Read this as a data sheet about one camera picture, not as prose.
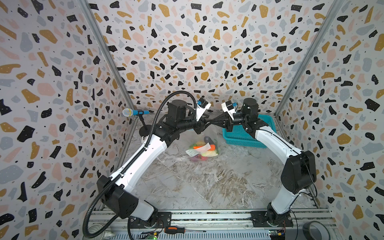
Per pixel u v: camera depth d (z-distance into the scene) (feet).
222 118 2.29
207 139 2.80
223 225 2.40
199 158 2.91
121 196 1.25
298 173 1.54
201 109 1.90
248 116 2.16
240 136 3.11
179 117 1.78
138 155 1.46
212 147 2.78
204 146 2.58
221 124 2.30
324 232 2.25
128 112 2.87
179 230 2.29
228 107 2.07
